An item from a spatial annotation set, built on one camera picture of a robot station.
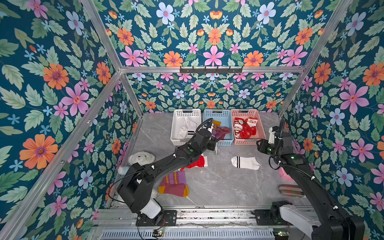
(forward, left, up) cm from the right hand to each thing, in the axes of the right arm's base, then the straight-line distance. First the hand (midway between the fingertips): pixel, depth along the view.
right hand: (263, 140), depth 81 cm
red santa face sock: (+28, -3, -15) cm, 32 cm away
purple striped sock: (+27, +24, -17) cm, 40 cm away
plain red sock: (+19, +3, -15) cm, 24 cm away
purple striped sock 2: (-19, +49, -18) cm, 55 cm away
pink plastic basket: (+35, +2, -15) cm, 38 cm away
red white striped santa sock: (+20, +10, -13) cm, 26 cm away
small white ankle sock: (+16, +49, -15) cm, 53 cm away
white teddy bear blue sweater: (-8, +68, -8) cm, 69 cm away
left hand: (+2, +26, 0) cm, 26 cm away
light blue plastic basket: (+33, +18, -16) cm, 41 cm away
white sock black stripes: (+1, +25, -13) cm, 28 cm away
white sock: (-4, +4, -19) cm, 20 cm away
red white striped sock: (-5, +35, -18) cm, 40 cm away
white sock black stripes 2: (-4, +32, -18) cm, 37 cm away
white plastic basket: (+24, +48, -13) cm, 55 cm away
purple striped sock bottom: (+15, +22, -12) cm, 30 cm away
